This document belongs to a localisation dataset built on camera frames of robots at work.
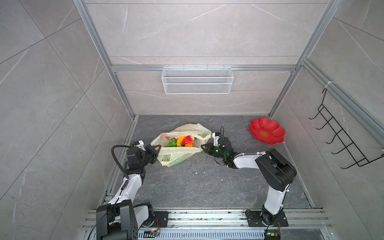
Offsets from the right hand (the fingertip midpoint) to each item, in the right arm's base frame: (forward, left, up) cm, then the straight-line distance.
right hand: (200, 145), depth 92 cm
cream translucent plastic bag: (-10, +17, +5) cm, 20 cm away
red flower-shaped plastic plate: (+17, -52, -8) cm, 55 cm away
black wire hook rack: (-15, -65, +23) cm, 70 cm away
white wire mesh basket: (+39, 0, +22) cm, 44 cm away
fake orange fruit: (+1, +7, -1) cm, 7 cm away
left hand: (-3, +23, +9) cm, 25 cm away
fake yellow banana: (+6, +14, -3) cm, 15 cm away
